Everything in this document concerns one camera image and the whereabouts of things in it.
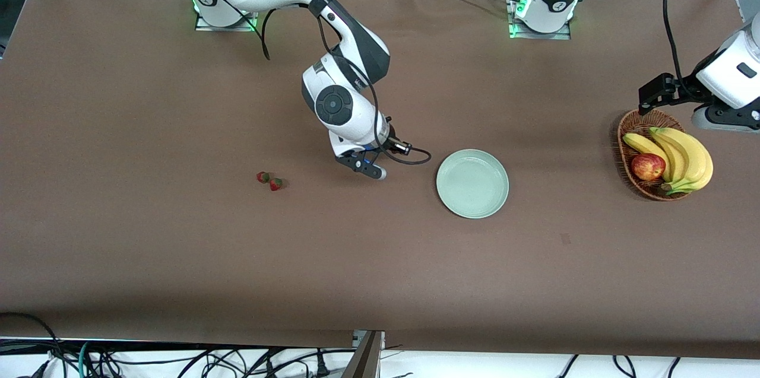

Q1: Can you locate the light green round plate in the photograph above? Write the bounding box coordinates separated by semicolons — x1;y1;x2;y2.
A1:
436;149;510;220

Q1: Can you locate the brown wicker basket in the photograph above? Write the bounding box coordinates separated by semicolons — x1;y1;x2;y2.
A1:
617;108;692;202

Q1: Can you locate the yellow banana bunch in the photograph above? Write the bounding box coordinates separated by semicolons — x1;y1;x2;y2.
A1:
622;126;714;195

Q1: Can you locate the red apple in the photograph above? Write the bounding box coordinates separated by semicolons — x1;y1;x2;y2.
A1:
631;153;666;182

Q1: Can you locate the brown angled beam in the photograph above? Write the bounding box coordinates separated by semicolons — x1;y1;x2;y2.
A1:
341;331;385;378

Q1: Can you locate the brown table cover sheet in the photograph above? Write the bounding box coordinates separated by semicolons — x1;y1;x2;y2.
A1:
0;0;760;360

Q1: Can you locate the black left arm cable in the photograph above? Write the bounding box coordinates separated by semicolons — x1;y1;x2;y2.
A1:
662;0;701;103

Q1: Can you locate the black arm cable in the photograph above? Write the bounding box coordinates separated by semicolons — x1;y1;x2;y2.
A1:
662;0;701;103
258;1;432;166

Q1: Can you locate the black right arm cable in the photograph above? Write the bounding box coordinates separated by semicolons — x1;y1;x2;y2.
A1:
258;1;432;166

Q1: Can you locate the thick black floor cable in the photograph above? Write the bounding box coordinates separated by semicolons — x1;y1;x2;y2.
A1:
0;312;66;378

